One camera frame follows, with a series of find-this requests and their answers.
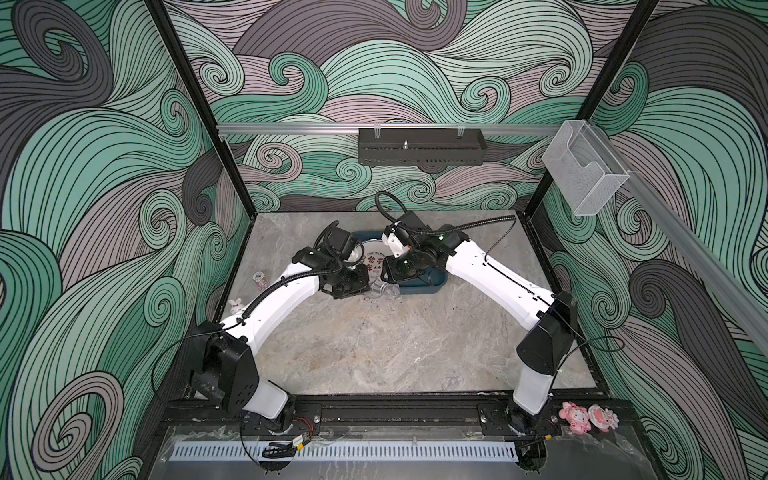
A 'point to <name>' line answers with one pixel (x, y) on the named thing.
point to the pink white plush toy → (602, 418)
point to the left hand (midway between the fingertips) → (372, 286)
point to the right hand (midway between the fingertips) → (387, 276)
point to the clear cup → (382, 289)
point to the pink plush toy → (577, 418)
